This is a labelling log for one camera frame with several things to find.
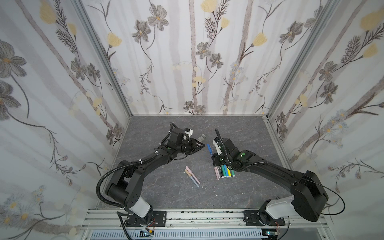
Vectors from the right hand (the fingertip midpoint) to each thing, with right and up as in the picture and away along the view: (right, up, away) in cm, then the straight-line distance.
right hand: (209, 154), depth 82 cm
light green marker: (+15, -12, +6) cm, 20 cm away
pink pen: (+6, -13, +7) cm, 16 cm away
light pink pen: (-10, -13, +6) cm, 17 cm away
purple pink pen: (+4, -11, +8) cm, 15 cm away
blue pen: (+1, +2, +4) cm, 4 cm away
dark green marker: (+9, -12, +8) cm, 17 cm away
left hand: (-4, +6, 0) cm, 8 cm away
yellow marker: (+13, -12, +7) cm, 19 cm away
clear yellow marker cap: (-3, +8, +23) cm, 24 cm away
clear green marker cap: (-2, +10, +25) cm, 26 cm away
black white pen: (+7, -12, +7) cm, 16 cm away
